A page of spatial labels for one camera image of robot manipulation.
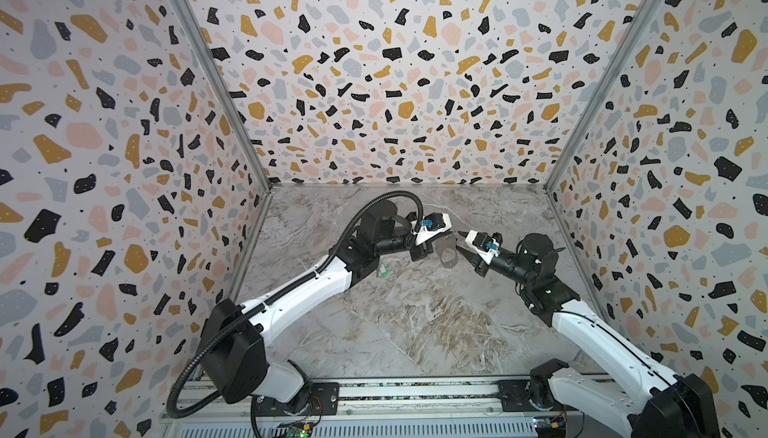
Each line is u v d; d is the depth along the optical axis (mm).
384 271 973
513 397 742
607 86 923
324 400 733
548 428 715
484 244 596
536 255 575
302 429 701
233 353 399
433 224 575
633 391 414
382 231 560
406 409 731
